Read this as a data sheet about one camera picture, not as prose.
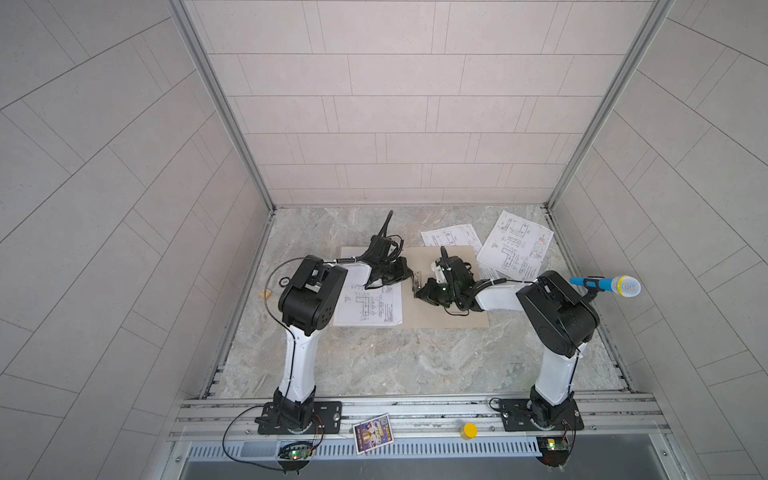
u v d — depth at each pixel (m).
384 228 0.77
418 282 0.95
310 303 0.53
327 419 0.71
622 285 0.68
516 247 1.05
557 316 0.49
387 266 0.87
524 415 0.71
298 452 0.64
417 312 0.89
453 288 0.76
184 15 0.71
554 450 0.68
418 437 0.69
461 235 1.08
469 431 0.66
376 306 0.89
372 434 0.68
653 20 0.72
